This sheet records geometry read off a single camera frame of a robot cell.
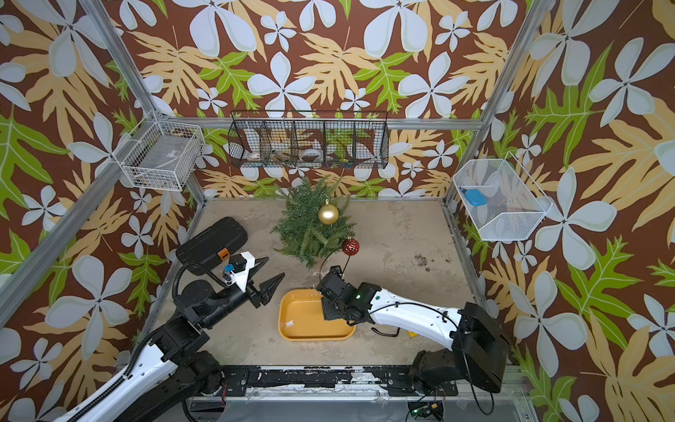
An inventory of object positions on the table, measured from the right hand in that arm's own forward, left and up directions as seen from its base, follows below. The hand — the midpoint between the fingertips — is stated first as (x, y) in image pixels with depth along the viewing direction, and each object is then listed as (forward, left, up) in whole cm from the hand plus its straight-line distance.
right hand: (328, 305), depth 82 cm
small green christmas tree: (+14, +7, +19) cm, 25 cm away
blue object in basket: (+30, -49, +18) cm, 60 cm away
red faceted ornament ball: (+12, -7, +15) cm, 21 cm away
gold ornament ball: (+15, 0, +27) cm, 31 cm away
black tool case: (+24, +44, -2) cm, 50 cm away
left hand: (+3, +13, +21) cm, 25 cm away
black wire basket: (+54, +7, +25) cm, 60 cm away
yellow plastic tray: (-1, +9, -7) cm, 12 cm away
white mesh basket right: (+27, -55, +19) cm, 65 cm away
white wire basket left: (+41, +56, +28) cm, 75 cm away
